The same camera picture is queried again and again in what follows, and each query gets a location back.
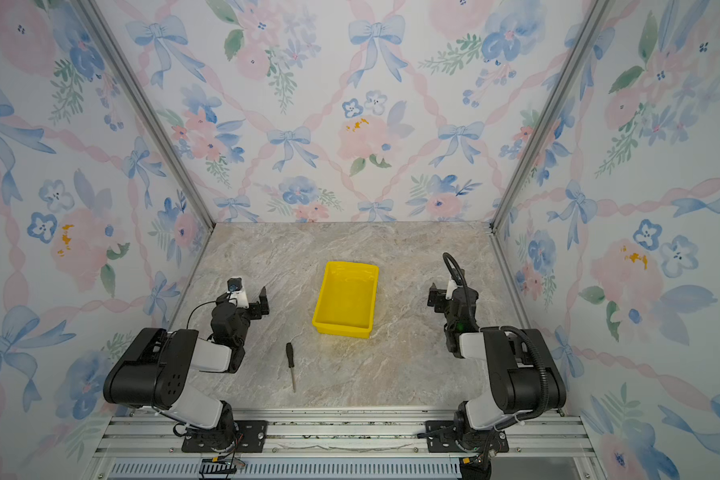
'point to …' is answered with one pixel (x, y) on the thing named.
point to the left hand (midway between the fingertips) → (249, 286)
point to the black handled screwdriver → (290, 359)
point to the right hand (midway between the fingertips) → (449, 283)
